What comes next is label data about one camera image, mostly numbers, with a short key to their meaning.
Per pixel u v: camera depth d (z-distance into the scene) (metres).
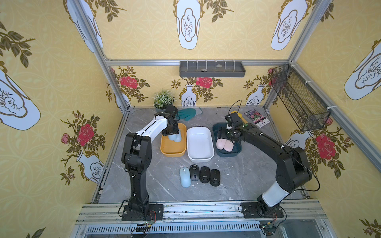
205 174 0.84
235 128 0.69
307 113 0.83
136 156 0.52
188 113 1.16
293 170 0.46
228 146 0.95
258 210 0.69
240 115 1.14
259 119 1.14
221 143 0.97
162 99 1.01
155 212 0.73
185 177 0.84
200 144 0.98
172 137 0.95
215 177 0.83
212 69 0.92
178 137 1.00
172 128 0.84
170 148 0.95
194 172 0.85
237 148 0.95
